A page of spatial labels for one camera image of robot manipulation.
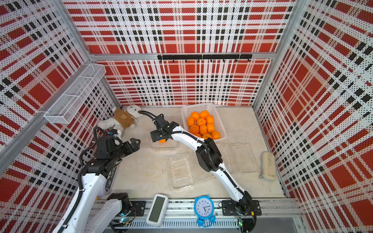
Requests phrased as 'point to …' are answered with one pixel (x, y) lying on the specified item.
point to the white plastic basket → (186, 111)
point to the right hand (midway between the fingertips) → (161, 134)
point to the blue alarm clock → (204, 208)
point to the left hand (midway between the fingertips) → (136, 143)
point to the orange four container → (215, 135)
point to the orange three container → (206, 136)
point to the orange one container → (194, 129)
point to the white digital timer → (156, 213)
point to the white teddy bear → (121, 118)
